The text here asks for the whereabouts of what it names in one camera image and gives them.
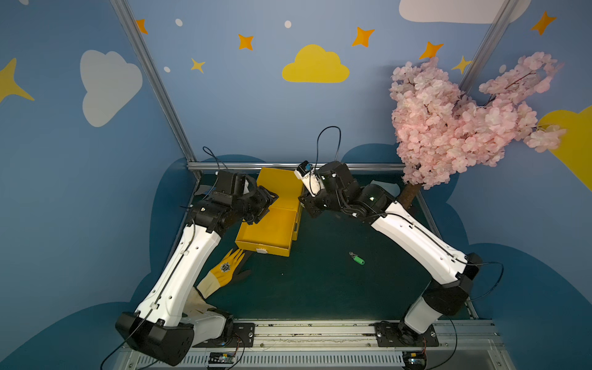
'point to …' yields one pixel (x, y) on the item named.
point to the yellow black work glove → (221, 276)
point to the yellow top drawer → (272, 234)
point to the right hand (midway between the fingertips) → (306, 193)
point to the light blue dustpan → (393, 189)
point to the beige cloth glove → (195, 302)
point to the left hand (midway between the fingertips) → (276, 196)
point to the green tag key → (356, 258)
